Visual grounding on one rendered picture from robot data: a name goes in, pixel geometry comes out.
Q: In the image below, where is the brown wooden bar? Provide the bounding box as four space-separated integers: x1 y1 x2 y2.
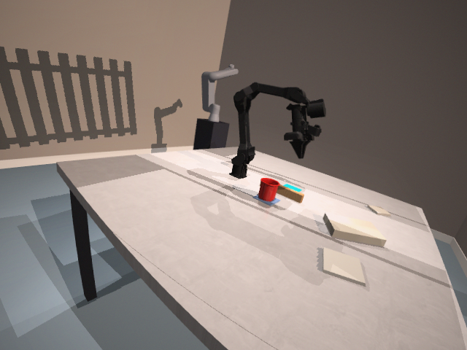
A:
277 185 304 203

